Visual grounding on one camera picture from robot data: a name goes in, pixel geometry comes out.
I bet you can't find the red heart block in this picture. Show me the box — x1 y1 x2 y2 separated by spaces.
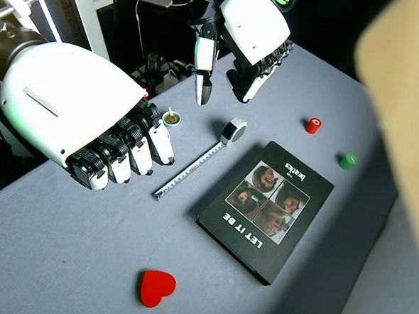
138 268 179 309

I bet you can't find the red cylinder block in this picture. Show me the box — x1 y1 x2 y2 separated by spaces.
303 116 323 136

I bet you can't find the black Let It Be album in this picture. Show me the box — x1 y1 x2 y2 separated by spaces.
190 136 342 291

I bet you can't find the small bowl with spoon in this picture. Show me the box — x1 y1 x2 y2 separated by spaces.
161 106 183 129

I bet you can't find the thin white cable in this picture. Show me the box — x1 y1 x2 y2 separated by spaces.
134 0 190 68

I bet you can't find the white computer tower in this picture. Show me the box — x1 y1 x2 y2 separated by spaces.
25 0 111 67

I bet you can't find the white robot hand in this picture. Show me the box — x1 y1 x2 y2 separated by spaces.
0 34 178 197
186 0 298 108

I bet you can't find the grey tape measure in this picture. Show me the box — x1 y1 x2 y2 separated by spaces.
148 116 252 202

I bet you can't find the tan blurred board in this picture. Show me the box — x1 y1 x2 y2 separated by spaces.
351 0 419 314

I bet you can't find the flat grey device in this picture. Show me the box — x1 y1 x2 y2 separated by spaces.
138 0 175 11

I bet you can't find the grey table cloth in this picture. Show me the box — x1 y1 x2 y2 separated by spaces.
0 37 419 314

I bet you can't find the black power adapter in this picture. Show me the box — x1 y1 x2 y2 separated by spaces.
145 51 163 75

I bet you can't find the white power strip with plugs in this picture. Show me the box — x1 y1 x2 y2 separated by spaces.
129 58 198 99

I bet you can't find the green cylinder block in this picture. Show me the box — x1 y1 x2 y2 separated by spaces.
338 151 359 172

